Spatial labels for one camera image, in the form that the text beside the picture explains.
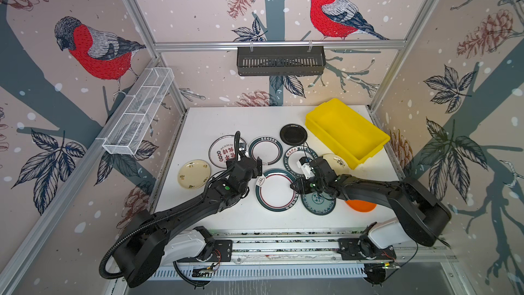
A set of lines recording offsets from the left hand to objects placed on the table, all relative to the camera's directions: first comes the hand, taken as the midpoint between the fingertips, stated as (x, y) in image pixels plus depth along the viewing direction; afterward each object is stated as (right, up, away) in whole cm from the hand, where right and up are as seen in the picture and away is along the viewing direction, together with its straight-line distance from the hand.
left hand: (249, 158), depth 83 cm
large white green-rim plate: (+10, -16, +6) cm, 20 cm away
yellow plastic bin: (+52, +8, +24) cm, 58 cm away
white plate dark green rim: (+21, -1, +18) cm, 27 cm away
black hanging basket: (+15, +47, +22) cm, 54 cm away
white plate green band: (+9, +1, +21) cm, 23 cm away
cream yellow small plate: (-27, -9, +10) cm, 30 cm away
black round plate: (+22, +9, +27) cm, 36 cm away
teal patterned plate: (+29, -20, +3) cm, 35 cm away
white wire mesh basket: (-42, +12, -11) cm, 45 cm away
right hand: (+19, -14, +5) cm, 24 cm away
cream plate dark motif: (+42, -6, +13) cm, 45 cm away
